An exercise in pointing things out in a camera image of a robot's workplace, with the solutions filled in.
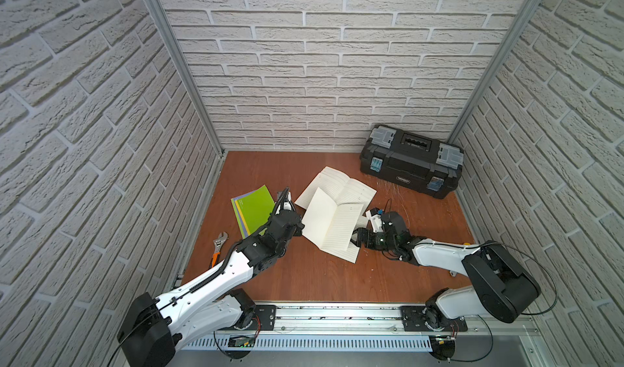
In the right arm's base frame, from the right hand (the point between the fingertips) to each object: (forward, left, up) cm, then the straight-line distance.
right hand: (356, 238), depth 88 cm
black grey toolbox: (+25, -27, +13) cm, 39 cm away
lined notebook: (+15, +7, 0) cm, 16 cm away
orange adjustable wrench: (+2, +52, -1) cm, 52 cm away
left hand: (+5, +21, +15) cm, 27 cm away
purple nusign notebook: (+16, +45, -1) cm, 48 cm away
